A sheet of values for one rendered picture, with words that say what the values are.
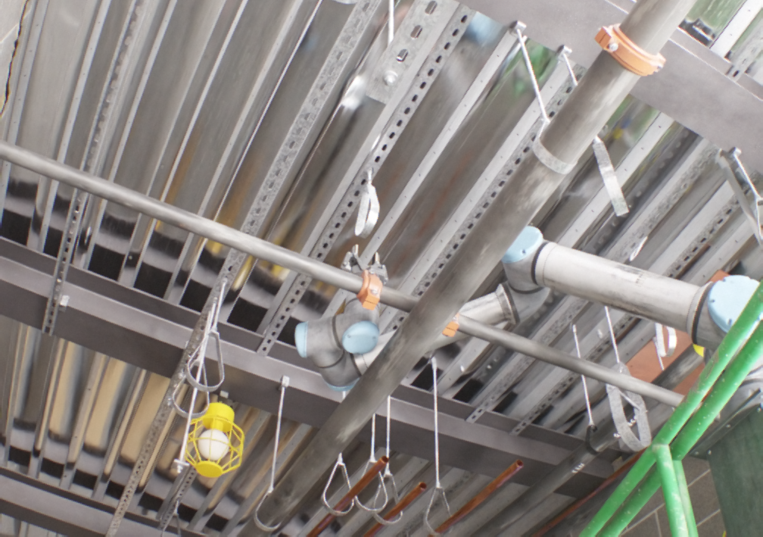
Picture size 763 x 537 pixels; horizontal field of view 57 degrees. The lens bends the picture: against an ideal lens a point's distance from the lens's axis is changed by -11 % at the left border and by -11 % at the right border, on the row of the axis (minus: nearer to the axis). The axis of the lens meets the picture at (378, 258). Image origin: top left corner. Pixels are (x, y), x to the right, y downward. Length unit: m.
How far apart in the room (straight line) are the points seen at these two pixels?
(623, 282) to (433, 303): 0.45
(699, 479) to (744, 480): 1.75
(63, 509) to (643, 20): 4.03
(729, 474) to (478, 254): 0.74
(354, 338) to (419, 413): 1.44
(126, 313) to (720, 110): 2.26
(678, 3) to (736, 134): 1.07
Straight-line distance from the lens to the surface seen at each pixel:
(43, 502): 4.64
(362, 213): 2.42
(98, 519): 4.65
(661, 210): 2.78
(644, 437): 2.59
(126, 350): 3.04
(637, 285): 1.84
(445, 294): 1.75
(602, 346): 3.21
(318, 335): 2.01
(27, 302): 3.02
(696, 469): 3.49
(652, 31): 1.44
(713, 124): 2.39
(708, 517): 3.38
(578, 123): 1.51
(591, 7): 2.10
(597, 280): 1.88
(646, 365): 3.39
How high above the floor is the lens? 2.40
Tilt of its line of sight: 48 degrees up
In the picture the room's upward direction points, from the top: 2 degrees clockwise
